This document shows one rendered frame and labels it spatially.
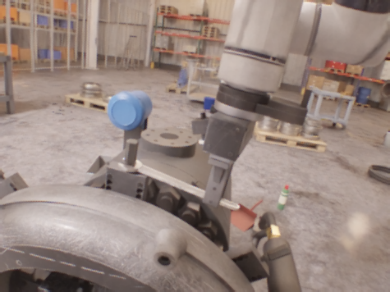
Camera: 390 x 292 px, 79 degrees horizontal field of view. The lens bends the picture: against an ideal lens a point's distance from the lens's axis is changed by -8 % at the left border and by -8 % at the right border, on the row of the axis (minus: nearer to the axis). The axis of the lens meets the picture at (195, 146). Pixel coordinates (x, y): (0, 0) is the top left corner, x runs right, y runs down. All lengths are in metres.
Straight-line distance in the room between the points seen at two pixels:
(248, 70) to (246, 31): 0.05
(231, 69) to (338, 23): 0.20
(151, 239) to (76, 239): 0.11
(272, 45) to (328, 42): 0.15
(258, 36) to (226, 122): 0.11
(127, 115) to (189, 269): 0.79
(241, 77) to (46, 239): 0.38
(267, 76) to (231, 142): 0.09
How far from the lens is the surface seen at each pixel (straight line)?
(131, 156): 0.47
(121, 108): 1.11
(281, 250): 0.54
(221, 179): 0.39
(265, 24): 0.34
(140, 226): 0.43
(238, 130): 0.32
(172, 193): 0.72
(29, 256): 0.52
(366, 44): 0.47
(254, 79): 0.33
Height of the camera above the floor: 1.23
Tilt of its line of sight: 20 degrees down
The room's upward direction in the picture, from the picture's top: 9 degrees clockwise
